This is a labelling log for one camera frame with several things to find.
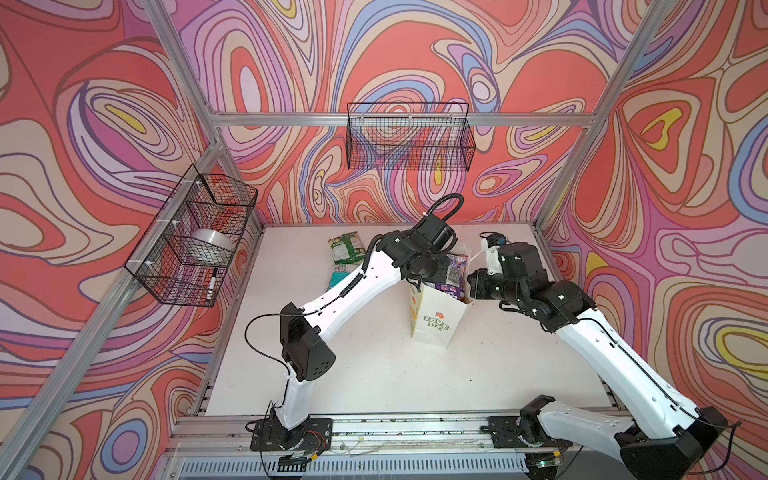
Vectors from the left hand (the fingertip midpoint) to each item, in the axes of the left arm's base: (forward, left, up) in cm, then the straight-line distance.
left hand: (446, 274), depth 76 cm
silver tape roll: (+5, +59, +8) cm, 60 cm away
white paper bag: (-7, +2, -9) cm, 12 cm away
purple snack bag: (0, -2, 0) cm, 2 cm away
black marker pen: (-4, +59, +2) cm, 59 cm away
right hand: (-4, -5, +1) cm, 7 cm away
